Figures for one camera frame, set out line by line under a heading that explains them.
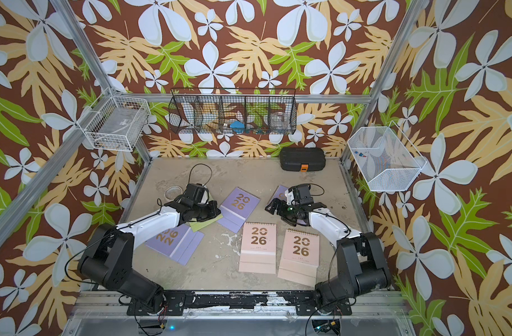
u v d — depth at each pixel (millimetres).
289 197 843
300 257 841
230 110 975
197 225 937
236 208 984
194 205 714
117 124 856
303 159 1189
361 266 436
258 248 862
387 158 831
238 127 931
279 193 1037
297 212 675
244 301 752
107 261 447
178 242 883
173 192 1053
